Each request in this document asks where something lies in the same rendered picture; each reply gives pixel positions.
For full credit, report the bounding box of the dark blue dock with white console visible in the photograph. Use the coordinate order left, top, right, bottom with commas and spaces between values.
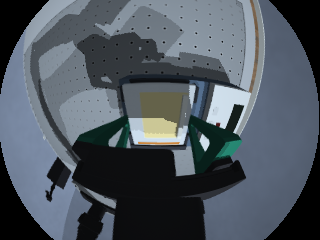
119, 74, 251, 150

